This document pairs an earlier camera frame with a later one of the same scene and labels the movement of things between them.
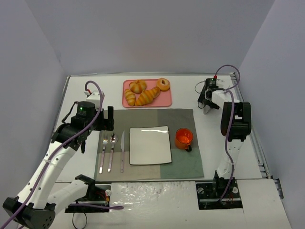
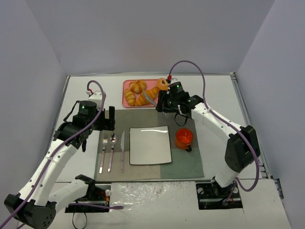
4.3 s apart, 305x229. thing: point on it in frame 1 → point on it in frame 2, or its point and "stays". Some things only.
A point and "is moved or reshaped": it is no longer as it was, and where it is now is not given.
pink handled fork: x=105 y=141 stays
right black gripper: x=208 y=100 → x=160 y=101
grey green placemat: x=113 y=155 stays
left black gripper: x=108 y=119 stays
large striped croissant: x=147 y=96 stays
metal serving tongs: x=206 y=109 is moved or reshaped
